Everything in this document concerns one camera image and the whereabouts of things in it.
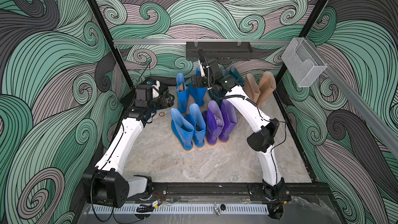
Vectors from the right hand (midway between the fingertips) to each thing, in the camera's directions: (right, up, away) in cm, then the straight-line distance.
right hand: (197, 77), depth 82 cm
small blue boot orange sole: (-8, -9, +5) cm, 14 cm away
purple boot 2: (+15, -21, -12) cm, 28 cm away
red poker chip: (-24, -22, +22) cm, 39 cm away
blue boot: (+1, -9, +12) cm, 14 cm away
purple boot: (+9, -23, -9) cm, 26 cm away
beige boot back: (+30, -6, +2) cm, 30 cm away
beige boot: (+42, -3, +10) cm, 44 cm away
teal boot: (+23, +4, +11) cm, 25 cm away
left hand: (-15, -10, -4) cm, 19 cm away
